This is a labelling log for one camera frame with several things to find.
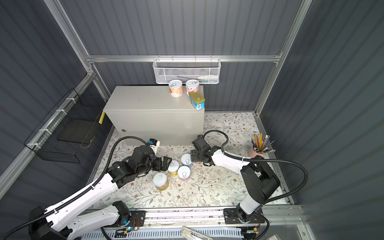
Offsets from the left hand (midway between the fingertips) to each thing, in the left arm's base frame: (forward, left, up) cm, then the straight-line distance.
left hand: (165, 158), depth 76 cm
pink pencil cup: (+3, -49, -5) cm, 49 cm away
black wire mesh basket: (+1, +48, +18) cm, 51 cm away
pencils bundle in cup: (+9, -55, -6) cm, 56 cm away
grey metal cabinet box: (+35, +12, -1) cm, 37 cm away
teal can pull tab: (+5, -10, -12) cm, 16 cm away
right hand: (+7, -18, -12) cm, 23 cm away
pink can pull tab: (-4, -9, -11) cm, 15 cm away
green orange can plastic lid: (-7, +4, -9) cm, 12 cm away
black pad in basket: (+12, +44, +11) cm, 47 cm away
